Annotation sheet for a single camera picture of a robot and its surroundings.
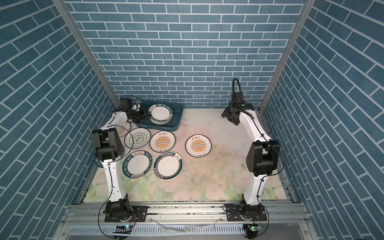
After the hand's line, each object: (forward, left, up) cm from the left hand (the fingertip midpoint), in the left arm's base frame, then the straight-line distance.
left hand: (151, 113), depth 103 cm
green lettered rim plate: (+3, -5, -4) cm, 7 cm away
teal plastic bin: (+12, -17, -8) cm, 22 cm away
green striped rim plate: (-35, -15, -10) cm, 39 cm away
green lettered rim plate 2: (-31, +29, -12) cm, 44 cm away
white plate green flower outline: (-13, +10, -11) cm, 20 cm away
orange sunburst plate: (-16, -8, -12) cm, 21 cm away
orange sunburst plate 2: (-20, -33, -11) cm, 40 cm away
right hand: (-9, -50, +8) cm, 51 cm away
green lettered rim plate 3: (-32, +5, -11) cm, 35 cm away
